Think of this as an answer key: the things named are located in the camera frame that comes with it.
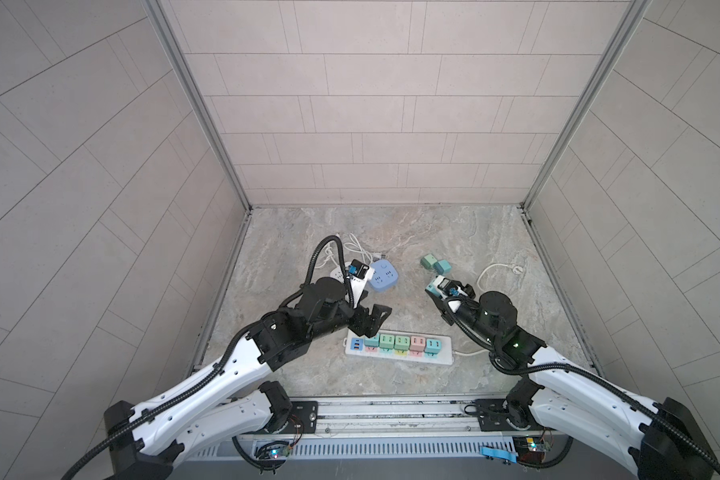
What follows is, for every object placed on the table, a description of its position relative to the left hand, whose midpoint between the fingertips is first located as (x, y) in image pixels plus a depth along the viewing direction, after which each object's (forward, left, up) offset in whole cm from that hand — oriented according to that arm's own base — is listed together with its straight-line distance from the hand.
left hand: (387, 304), depth 66 cm
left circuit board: (-27, +25, -20) cm, 42 cm away
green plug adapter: (-3, 0, -16) cm, 16 cm away
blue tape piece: (-26, -25, -20) cm, 41 cm away
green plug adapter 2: (-3, -4, -16) cm, 17 cm away
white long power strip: (-3, +8, -20) cm, 22 cm away
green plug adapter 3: (+25, -15, -21) cm, 36 cm away
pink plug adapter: (-3, -8, -16) cm, 19 cm away
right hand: (+8, -12, -7) cm, 16 cm away
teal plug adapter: (-3, +3, -16) cm, 17 cm away
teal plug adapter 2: (+22, -20, -21) cm, 36 cm away
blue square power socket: (+19, 0, -21) cm, 28 cm away
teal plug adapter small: (-4, -13, -17) cm, 22 cm away
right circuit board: (-25, -34, -23) cm, 48 cm away
